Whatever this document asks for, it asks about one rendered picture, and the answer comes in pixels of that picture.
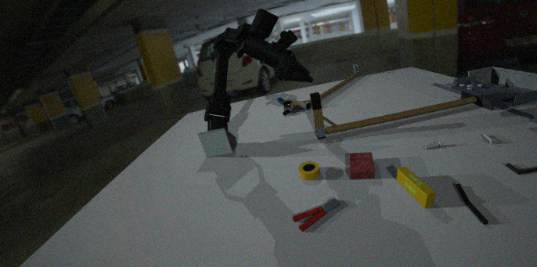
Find red-handled pliers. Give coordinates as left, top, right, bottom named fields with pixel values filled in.
left=293, top=199, right=341, bottom=232

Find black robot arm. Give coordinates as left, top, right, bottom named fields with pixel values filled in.
left=204, top=9, right=297, bottom=131

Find yellow spirit level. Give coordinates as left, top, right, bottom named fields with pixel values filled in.
left=396, top=167, right=436, bottom=208

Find red rectangular block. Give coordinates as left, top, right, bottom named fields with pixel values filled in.
left=349, top=152, right=375, bottom=179

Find yellow tape roll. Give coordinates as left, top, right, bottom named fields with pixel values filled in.
left=299, top=161, right=320, bottom=180

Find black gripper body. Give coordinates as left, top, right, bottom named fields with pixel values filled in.
left=258, top=42, right=294, bottom=81

